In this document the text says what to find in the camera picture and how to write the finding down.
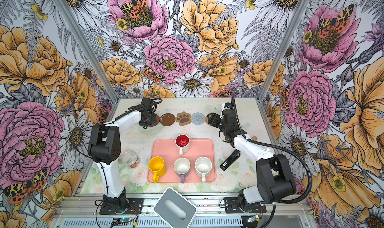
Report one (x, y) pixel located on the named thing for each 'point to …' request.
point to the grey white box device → (174, 209)
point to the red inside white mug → (182, 141)
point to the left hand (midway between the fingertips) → (150, 124)
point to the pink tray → (166, 149)
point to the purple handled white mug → (182, 166)
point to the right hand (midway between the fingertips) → (211, 120)
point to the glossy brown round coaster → (167, 119)
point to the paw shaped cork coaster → (183, 118)
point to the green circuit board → (120, 221)
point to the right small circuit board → (254, 218)
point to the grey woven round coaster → (198, 118)
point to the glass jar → (130, 158)
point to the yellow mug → (156, 166)
